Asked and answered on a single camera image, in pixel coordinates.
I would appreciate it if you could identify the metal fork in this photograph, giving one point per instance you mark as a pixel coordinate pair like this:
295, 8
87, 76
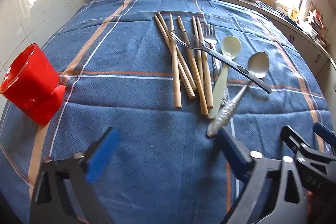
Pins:
210, 39

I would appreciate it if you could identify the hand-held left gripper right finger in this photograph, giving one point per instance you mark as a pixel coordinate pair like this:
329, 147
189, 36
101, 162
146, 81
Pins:
235, 155

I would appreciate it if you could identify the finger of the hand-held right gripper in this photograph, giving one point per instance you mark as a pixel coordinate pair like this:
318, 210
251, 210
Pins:
324, 132
309, 158

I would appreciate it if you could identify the white kitchen cabinets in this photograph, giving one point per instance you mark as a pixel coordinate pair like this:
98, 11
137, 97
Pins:
302, 43

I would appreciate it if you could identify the cream plastic spoon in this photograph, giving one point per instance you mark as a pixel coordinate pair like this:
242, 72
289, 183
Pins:
231, 47

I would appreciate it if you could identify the yellow packet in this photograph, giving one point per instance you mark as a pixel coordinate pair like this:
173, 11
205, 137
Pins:
294, 12

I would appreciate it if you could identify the blue plaid tablecloth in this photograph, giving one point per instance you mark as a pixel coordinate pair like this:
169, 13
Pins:
131, 108

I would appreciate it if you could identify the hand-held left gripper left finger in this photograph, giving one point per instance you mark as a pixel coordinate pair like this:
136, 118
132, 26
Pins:
101, 158

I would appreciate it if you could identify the red plastic cup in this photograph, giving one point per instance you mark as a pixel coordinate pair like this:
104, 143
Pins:
29, 74

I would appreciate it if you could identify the wooden chopstick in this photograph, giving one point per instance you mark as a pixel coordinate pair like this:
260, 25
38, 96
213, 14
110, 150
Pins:
196, 29
166, 29
176, 87
162, 29
207, 82
193, 69

